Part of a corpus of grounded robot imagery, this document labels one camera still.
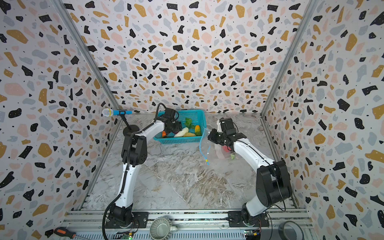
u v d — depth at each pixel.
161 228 0.72
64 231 0.69
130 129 1.09
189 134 1.03
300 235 0.68
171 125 0.93
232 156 0.95
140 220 0.74
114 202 0.64
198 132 1.06
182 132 1.04
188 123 1.13
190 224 0.73
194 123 1.16
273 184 0.45
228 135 0.69
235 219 0.74
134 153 0.63
